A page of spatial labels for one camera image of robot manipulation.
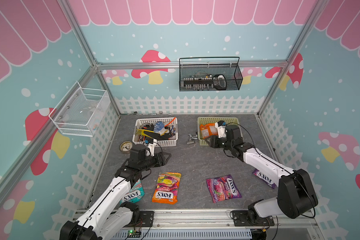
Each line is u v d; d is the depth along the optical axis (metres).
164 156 0.78
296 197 0.43
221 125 0.77
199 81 0.90
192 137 1.05
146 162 0.67
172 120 1.09
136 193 0.81
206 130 1.06
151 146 0.73
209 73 0.94
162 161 0.70
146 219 0.74
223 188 0.81
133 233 0.73
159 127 1.02
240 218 0.74
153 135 0.97
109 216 0.47
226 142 0.72
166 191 0.81
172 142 0.97
